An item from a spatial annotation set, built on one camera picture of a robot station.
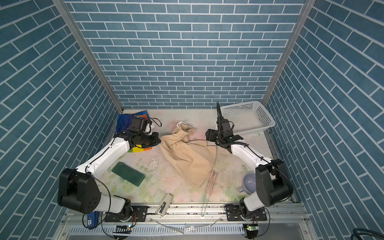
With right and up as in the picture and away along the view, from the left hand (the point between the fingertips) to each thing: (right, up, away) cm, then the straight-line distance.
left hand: (161, 140), depth 85 cm
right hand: (+27, +4, +4) cm, 28 cm away
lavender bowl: (+50, -25, -1) cm, 56 cm away
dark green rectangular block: (-19, -21, +2) cm, 28 cm away
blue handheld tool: (-29, -36, -16) cm, 48 cm away
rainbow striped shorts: (-34, +9, +21) cm, 41 cm away
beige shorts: (+18, -12, +6) cm, 23 cm away
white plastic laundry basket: (+60, +14, +31) cm, 69 cm away
